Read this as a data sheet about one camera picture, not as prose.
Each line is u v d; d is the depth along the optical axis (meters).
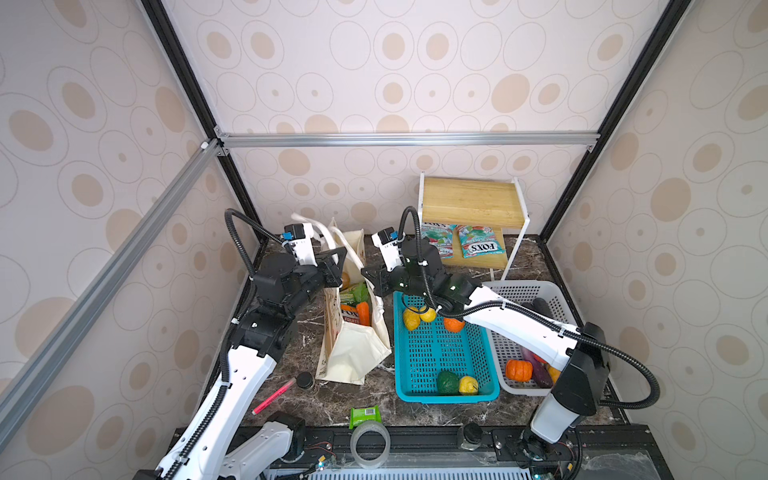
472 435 0.76
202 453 0.38
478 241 0.94
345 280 0.94
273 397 0.81
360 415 0.78
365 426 0.74
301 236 0.57
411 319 0.92
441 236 0.95
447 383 0.78
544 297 0.95
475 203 0.84
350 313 0.86
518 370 0.80
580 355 0.43
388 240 0.63
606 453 0.73
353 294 0.89
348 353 0.77
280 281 0.47
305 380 0.74
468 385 0.78
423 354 0.89
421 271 0.54
